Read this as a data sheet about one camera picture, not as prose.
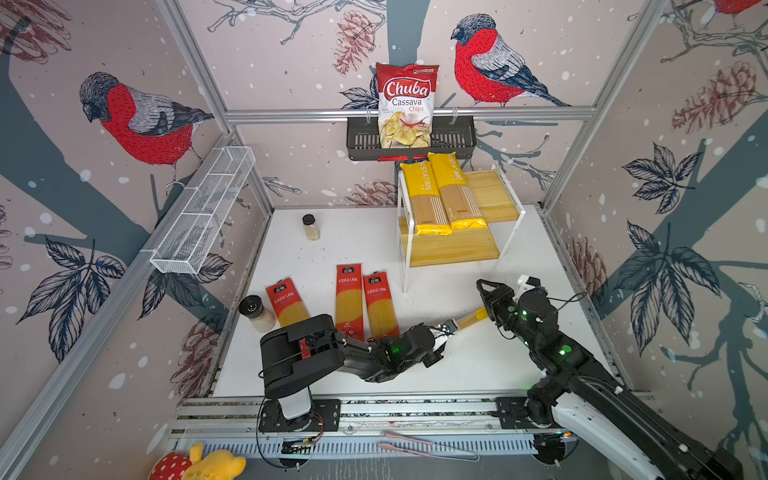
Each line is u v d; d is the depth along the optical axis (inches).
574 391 21.6
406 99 33.4
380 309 35.5
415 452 26.7
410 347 24.8
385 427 28.7
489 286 29.2
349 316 35.3
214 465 24.8
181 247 27.6
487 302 27.2
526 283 28.3
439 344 28.6
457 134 37.3
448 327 28.0
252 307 32.1
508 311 26.1
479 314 31.8
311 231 42.3
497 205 30.1
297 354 17.5
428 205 28.9
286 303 36.4
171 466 24.6
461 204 29.1
